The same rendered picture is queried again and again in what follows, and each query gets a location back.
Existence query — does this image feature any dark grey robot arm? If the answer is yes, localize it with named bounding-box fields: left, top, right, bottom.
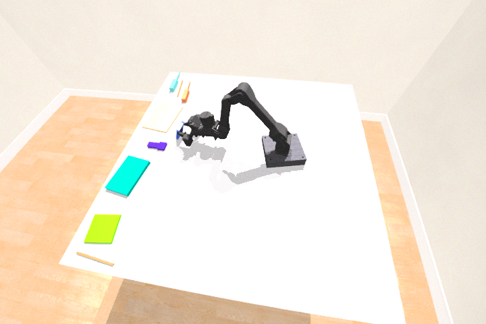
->
left=188, top=82, right=292, bottom=157

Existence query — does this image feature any purple stepped block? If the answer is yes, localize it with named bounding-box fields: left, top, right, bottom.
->
left=147, top=142, right=167, bottom=151

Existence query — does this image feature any cyan flat rectangular slab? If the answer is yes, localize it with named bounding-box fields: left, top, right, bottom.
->
left=105, top=155, right=151, bottom=196

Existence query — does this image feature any pale yellow flat mat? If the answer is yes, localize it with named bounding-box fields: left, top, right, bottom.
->
left=142, top=103, right=184, bottom=133

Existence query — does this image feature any yellow-green flat rectangular slab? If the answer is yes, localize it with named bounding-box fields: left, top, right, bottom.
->
left=84, top=214, right=121, bottom=244

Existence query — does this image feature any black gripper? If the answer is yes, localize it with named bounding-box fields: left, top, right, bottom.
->
left=177, top=122, right=205, bottom=146

